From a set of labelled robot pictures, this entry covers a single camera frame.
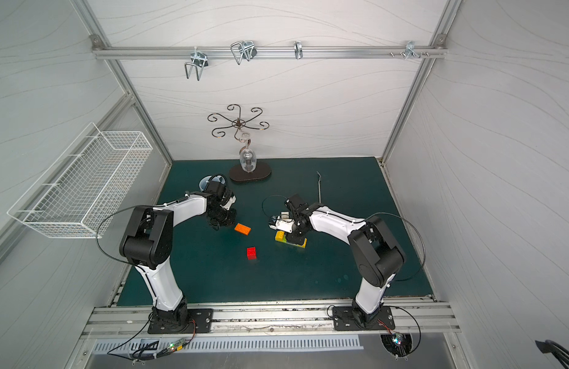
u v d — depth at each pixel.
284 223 0.80
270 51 0.79
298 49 0.78
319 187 1.08
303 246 0.91
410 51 0.77
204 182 1.01
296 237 0.80
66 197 0.64
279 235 0.90
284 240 0.90
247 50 0.75
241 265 0.86
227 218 0.86
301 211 0.69
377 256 0.47
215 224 0.84
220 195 0.82
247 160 0.95
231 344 0.70
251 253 0.86
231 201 0.88
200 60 0.78
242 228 0.95
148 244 0.50
